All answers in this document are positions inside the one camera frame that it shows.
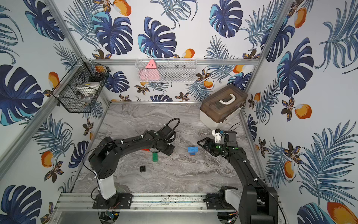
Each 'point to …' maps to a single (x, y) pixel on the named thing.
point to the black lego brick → (142, 169)
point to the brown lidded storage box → (221, 104)
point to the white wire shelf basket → (167, 69)
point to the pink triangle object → (150, 72)
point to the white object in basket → (88, 89)
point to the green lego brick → (155, 157)
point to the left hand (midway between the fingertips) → (169, 148)
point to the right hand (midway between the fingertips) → (202, 144)
